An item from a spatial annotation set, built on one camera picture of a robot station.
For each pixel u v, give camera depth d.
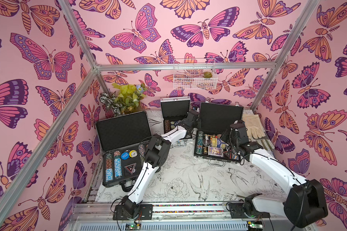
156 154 0.62
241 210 0.73
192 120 0.83
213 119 0.97
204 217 0.73
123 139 0.95
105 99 0.97
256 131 1.03
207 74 0.92
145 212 0.73
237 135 0.64
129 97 0.97
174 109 1.00
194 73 0.95
